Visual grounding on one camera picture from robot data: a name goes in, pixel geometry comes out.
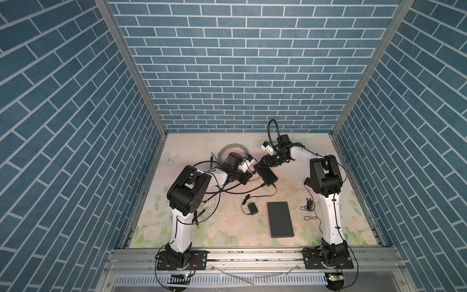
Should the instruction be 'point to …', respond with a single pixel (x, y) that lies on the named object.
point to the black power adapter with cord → (252, 207)
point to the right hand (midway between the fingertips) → (260, 163)
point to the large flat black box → (280, 219)
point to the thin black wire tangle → (310, 205)
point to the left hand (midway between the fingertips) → (251, 174)
